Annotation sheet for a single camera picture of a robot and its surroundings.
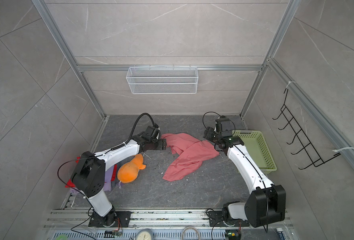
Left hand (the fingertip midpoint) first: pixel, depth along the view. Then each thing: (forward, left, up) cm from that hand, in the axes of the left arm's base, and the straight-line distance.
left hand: (161, 140), depth 92 cm
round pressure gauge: (-47, +6, -6) cm, 48 cm away
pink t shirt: (-4, -19, -7) cm, 21 cm away
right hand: (-1, -28, +10) cm, 30 cm away
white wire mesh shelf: (+37, 0, +19) cm, 42 cm away
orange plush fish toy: (-19, +18, -3) cm, 26 cm away
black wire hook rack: (-9, -66, +22) cm, 70 cm away
